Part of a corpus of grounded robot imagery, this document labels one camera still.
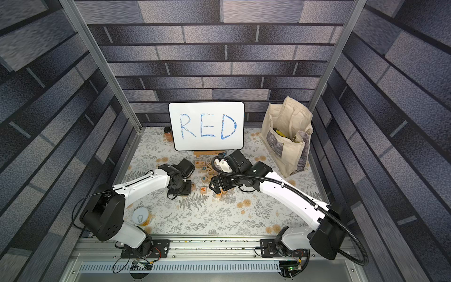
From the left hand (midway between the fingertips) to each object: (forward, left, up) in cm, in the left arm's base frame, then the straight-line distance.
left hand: (188, 191), depth 87 cm
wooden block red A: (+2, -7, -2) cm, 8 cm away
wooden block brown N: (+17, -9, 0) cm, 19 cm away
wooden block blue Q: (+14, -7, -1) cm, 16 cm away
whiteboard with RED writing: (+31, -9, +16) cm, 36 cm away
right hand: (-2, -16, +15) cm, 21 cm away
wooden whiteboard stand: (+25, -2, -1) cm, 25 cm away
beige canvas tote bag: (+17, -46, +25) cm, 55 cm away
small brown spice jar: (+36, +19, +2) cm, 41 cm away
